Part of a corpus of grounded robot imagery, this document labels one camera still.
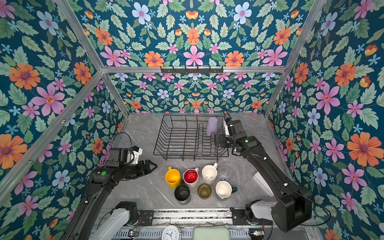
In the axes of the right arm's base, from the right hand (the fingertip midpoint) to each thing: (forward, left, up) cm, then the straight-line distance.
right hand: (223, 137), depth 80 cm
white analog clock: (-41, +25, -17) cm, 51 cm away
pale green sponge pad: (-41, +7, -18) cm, 46 cm away
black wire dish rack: (+15, +20, -19) cm, 31 cm away
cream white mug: (-12, +7, -18) cm, 23 cm away
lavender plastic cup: (+15, +5, -9) cm, 18 cm away
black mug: (-23, +23, -19) cm, 37 cm away
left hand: (-15, +35, -2) cm, 38 cm away
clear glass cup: (-15, -1, -13) cm, 20 cm away
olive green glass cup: (-22, +10, -20) cm, 32 cm away
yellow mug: (-15, +29, -19) cm, 37 cm away
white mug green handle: (-21, -1, -20) cm, 29 cm away
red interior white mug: (-14, +18, -19) cm, 30 cm away
